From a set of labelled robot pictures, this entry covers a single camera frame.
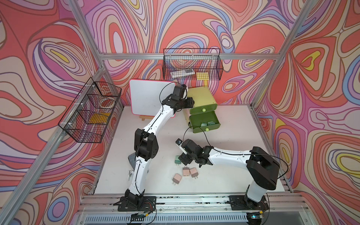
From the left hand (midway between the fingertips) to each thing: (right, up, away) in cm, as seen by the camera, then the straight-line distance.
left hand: (193, 102), depth 92 cm
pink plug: (-11, -46, -12) cm, 49 cm away
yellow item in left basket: (-50, -11, -20) cm, 55 cm away
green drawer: (+8, -13, +4) cm, 16 cm away
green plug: (+7, -15, +4) cm, 17 cm away
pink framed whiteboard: (-34, +6, +12) cm, 37 cm away
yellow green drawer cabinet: (+7, +4, +4) cm, 9 cm away
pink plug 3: (-1, -43, -9) cm, 44 cm away
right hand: (-5, -34, -4) cm, 35 cm away
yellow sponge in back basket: (+6, +17, -1) cm, 18 cm away
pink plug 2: (-5, -43, -8) cm, 44 cm away
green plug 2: (+12, -14, +3) cm, 19 cm away
